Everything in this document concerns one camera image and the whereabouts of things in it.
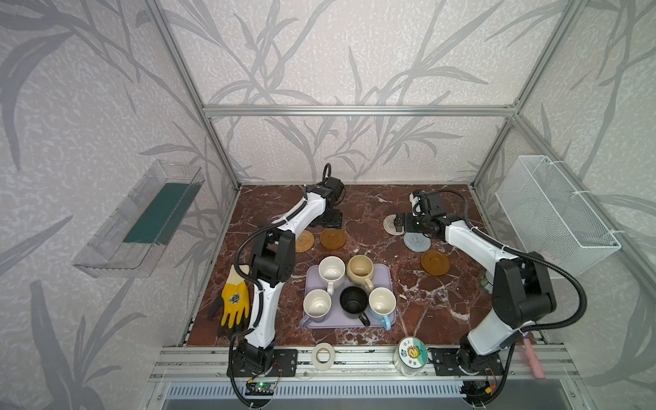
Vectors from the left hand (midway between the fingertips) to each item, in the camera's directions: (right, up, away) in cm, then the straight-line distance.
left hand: (330, 224), depth 98 cm
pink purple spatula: (+60, -39, -26) cm, 77 cm away
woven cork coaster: (-11, -7, +3) cm, 13 cm away
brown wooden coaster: (+1, -7, +4) cm, 8 cm away
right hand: (+28, +2, -4) cm, 28 cm away
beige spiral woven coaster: (+24, -2, +6) cm, 25 cm away
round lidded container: (+23, -33, -30) cm, 51 cm away
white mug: (+1, -16, -7) cm, 18 cm away
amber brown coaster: (+40, -14, -4) cm, 42 cm away
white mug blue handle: (+18, -25, -14) cm, 34 cm away
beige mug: (+11, -17, -7) cm, 21 cm away
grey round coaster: (+35, -7, +2) cm, 36 cm away
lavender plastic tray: (+19, -19, -6) cm, 28 cm away
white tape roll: (0, -40, -24) cm, 47 cm away
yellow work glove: (-31, -23, -13) cm, 41 cm away
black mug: (+9, -25, -13) cm, 30 cm away
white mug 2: (-3, -25, -16) cm, 30 cm away
